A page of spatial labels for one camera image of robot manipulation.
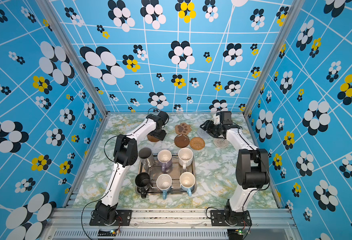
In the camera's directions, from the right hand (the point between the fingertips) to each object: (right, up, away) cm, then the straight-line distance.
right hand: (204, 128), depth 94 cm
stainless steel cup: (-35, -18, -7) cm, 40 cm away
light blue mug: (-24, -31, -11) cm, 41 cm away
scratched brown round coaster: (-14, -9, +9) cm, 19 cm away
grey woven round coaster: (+1, -5, +14) cm, 15 cm away
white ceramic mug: (-12, -18, 0) cm, 21 cm away
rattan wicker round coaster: (-4, -11, +8) cm, 14 cm away
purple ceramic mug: (-25, -18, -2) cm, 31 cm away
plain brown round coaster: (-35, -7, +8) cm, 36 cm away
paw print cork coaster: (-13, -1, +16) cm, 21 cm away
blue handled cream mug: (-11, -30, -9) cm, 34 cm away
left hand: (-31, -5, +12) cm, 34 cm away
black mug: (-37, -31, -10) cm, 49 cm away
